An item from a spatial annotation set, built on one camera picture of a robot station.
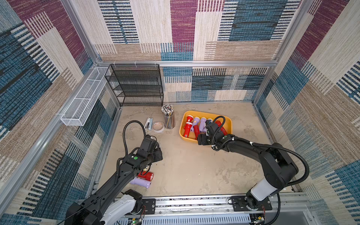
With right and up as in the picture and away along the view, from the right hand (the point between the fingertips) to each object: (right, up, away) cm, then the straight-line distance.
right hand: (205, 139), depth 93 cm
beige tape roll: (-33, +8, +12) cm, 36 cm away
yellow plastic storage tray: (-9, +1, +4) cm, 10 cm away
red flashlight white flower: (-10, +10, +6) cm, 16 cm away
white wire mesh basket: (-83, +17, -1) cm, 85 cm away
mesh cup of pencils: (-24, +18, -2) cm, 30 cm away
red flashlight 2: (-12, +4, +6) cm, 14 cm away
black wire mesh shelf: (-51, +40, +18) cm, 67 cm away
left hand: (-28, -6, -11) cm, 31 cm away
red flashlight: (-35, -19, -13) cm, 41 cm away
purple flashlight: (-38, -21, -14) cm, 46 cm away
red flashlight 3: (-5, +5, +4) cm, 8 cm away
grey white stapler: (-40, +9, +12) cm, 42 cm away
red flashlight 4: (+13, +6, +6) cm, 16 cm away
